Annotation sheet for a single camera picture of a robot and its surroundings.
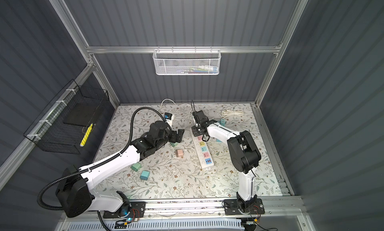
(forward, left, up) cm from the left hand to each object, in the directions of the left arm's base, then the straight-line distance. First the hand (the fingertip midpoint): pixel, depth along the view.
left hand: (177, 128), depth 80 cm
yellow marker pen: (-6, +42, +6) cm, 43 cm away
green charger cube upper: (+2, +4, -20) cm, 20 cm away
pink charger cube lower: (-5, 0, -19) cm, 19 cm away
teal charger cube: (-17, +20, -20) cm, 33 cm away
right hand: (+9, -13, -15) cm, 21 cm away
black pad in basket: (+4, +46, +10) cm, 47 cm away
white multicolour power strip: (-5, -14, -18) cm, 23 cm away
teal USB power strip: (-16, -18, +11) cm, 27 cm away
